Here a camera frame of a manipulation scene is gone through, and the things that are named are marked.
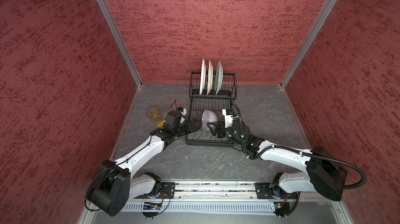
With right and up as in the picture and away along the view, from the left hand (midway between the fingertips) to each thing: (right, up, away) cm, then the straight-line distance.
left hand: (196, 128), depth 84 cm
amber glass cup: (-30, +7, +18) cm, 35 cm away
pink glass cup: (-17, +13, +26) cm, 33 cm away
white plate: (+8, +27, -7) cm, 29 cm away
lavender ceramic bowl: (+7, +7, -7) cm, 12 cm away
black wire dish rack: (0, +13, +23) cm, 26 cm away
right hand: (+8, +2, -4) cm, 9 cm away
